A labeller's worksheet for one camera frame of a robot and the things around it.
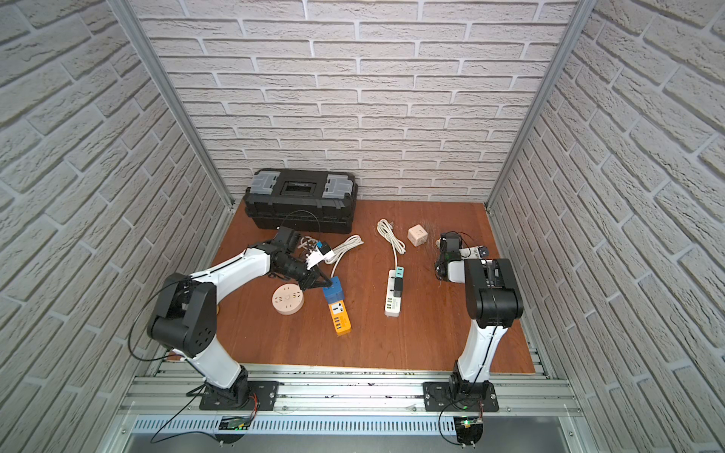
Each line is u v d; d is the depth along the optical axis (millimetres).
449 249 811
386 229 1066
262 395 747
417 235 1031
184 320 462
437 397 738
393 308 873
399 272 905
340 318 851
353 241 1063
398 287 872
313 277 771
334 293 867
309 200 978
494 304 495
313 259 793
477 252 883
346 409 737
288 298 896
